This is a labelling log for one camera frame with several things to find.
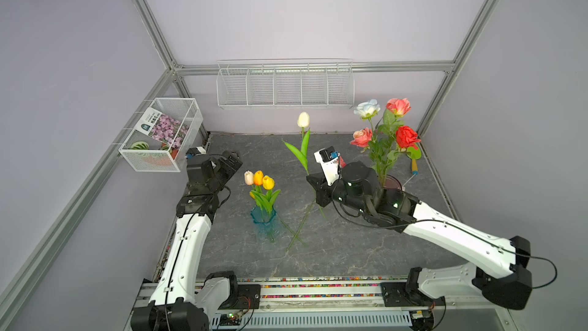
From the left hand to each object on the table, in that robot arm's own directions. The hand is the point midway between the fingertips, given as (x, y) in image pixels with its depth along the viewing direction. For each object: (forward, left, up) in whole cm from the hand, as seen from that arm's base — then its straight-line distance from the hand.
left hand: (234, 159), depth 76 cm
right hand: (-13, -24, +6) cm, 28 cm away
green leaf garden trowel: (+17, -80, -26) cm, 86 cm away
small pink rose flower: (-2, -42, +9) cm, 43 cm away
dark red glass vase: (-9, -54, -7) cm, 55 cm away
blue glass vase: (-20, -10, -8) cm, 24 cm away
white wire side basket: (0, +27, +6) cm, 28 cm away
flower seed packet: (+9, +22, +7) cm, 25 cm away
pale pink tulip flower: (-10, -6, +3) cm, 12 cm away
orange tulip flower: (-11, -9, +4) cm, 15 cm away
